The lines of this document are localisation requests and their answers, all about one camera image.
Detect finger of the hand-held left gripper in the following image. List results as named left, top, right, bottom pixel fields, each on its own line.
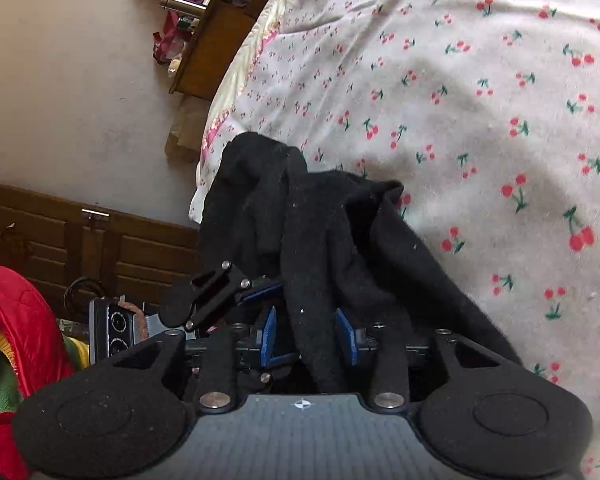
left=159, top=261, right=286, bottom=331

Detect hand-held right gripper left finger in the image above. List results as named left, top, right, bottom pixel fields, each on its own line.
left=110, top=306, right=278, bottom=413

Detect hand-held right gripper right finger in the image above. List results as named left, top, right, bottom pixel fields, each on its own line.
left=336, top=308, right=521, bottom=411

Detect black pants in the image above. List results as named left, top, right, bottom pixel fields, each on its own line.
left=197, top=131, right=523, bottom=396

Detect brown panelled wardrobe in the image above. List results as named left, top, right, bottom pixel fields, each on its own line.
left=0, top=179, right=201, bottom=318

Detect red green jacket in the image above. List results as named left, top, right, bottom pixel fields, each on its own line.
left=0, top=262, right=91, bottom=480

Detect cherry print bedsheet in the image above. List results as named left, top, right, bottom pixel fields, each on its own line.
left=187, top=0, right=600, bottom=480

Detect wooden side cabinet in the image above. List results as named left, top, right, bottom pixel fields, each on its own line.
left=165, top=0, right=293, bottom=163

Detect steel thermos flask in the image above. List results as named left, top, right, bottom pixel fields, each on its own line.
left=159, top=0, right=207, bottom=17

